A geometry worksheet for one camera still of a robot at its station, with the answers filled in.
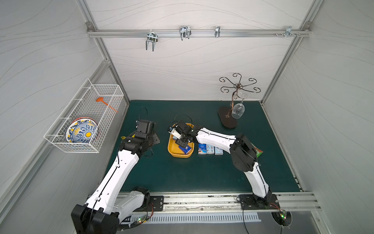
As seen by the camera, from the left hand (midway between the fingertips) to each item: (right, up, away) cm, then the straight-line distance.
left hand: (154, 137), depth 77 cm
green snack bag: (+62, -11, +11) cm, 64 cm away
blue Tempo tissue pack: (+17, -10, +13) cm, 23 cm away
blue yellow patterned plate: (-28, +6, -15) cm, 32 cm away
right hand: (+13, -2, +15) cm, 20 cm away
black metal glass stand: (+48, +9, +30) cm, 57 cm away
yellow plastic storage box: (+8, -9, +16) cm, 20 cm away
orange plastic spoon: (-29, +21, +1) cm, 36 cm away
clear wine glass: (+49, +15, +9) cm, 52 cm away
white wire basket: (-33, +17, -7) cm, 38 cm away
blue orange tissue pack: (+27, -9, +13) cm, 32 cm away
